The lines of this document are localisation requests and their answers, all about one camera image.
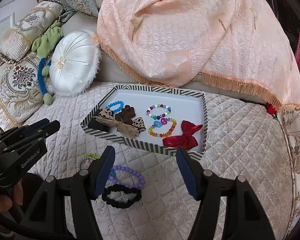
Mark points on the embroidered bolster pillow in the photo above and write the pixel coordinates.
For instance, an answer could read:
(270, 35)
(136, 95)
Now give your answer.
(17, 41)

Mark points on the red velvet bow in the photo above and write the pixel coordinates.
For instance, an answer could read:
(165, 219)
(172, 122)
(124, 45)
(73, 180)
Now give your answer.
(186, 140)

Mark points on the quilted cream bedspread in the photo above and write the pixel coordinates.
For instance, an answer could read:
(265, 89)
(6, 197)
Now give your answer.
(242, 139)

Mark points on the brown scrunchie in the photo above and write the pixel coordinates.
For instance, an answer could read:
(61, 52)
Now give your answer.
(126, 115)

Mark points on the peach fringed blanket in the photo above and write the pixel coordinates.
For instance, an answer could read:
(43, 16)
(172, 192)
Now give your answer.
(236, 45)

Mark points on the black scrunchie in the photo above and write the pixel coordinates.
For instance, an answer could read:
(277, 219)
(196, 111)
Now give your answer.
(121, 197)

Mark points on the pink blue plastic rings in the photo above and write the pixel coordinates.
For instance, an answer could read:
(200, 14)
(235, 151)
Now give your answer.
(159, 123)

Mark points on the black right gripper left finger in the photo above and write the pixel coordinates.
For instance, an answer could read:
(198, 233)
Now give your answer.
(62, 208)

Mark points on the small red object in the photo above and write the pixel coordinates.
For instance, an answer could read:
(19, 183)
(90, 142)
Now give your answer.
(270, 109)

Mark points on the floral embroidered square pillow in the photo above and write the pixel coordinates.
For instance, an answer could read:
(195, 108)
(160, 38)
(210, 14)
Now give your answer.
(20, 95)

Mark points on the leopard print bow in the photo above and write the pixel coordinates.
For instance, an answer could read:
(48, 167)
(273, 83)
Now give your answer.
(107, 118)

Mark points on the round white satin cushion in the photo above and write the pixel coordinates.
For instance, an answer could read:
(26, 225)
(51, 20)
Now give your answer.
(75, 63)

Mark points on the green blue plush toy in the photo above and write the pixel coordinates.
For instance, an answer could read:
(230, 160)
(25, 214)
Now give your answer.
(43, 46)

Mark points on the person's left hand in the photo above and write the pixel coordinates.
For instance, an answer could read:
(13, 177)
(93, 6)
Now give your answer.
(6, 202)

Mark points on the black white striped tray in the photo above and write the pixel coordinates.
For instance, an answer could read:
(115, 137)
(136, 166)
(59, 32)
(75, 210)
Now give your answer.
(186, 104)

